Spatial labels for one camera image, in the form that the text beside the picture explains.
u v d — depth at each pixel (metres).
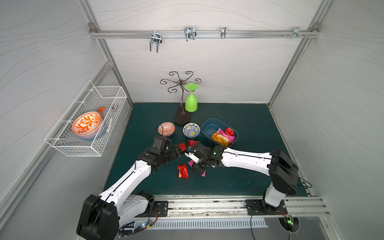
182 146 0.96
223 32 0.79
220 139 0.94
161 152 0.63
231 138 0.96
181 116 1.12
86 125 0.64
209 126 1.06
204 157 0.63
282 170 0.48
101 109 0.75
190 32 0.76
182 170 0.84
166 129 1.04
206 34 0.80
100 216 0.38
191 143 0.96
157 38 0.78
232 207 0.75
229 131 0.99
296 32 0.77
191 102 0.90
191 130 1.04
